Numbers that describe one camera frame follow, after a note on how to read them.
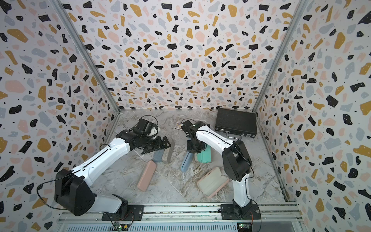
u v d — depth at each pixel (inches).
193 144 30.2
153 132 26.7
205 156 35.2
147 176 31.9
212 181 33.0
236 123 43.9
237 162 19.7
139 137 23.3
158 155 36.3
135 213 28.9
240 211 25.6
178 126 43.2
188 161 34.7
